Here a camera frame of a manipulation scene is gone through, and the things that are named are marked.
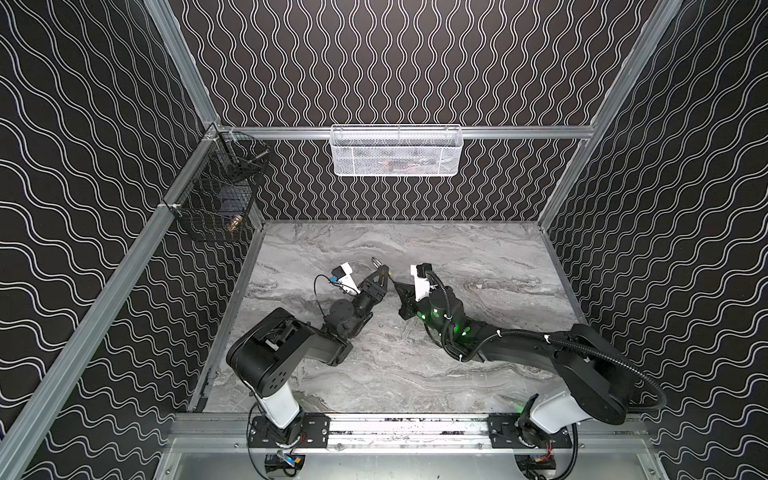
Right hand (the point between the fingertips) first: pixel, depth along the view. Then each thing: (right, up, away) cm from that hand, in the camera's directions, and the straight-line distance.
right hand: (398, 285), depth 82 cm
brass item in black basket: (-46, +16, 0) cm, 49 cm away
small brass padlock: (-2, +3, -2) cm, 5 cm away
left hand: (0, +4, -3) cm, 5 cm away
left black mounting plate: (-21, -35, -7) cm, 42 cm away
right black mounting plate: (+26, -36, -9) cm, 45 cm away
